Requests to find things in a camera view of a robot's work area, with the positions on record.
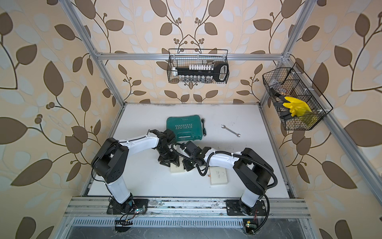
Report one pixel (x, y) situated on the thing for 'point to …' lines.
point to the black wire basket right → (286, 81)
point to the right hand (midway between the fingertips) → (186, 164)
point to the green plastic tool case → (185, 128)
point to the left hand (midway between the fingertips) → (174, 163)
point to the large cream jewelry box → (218, 176)
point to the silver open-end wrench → (224, 127)
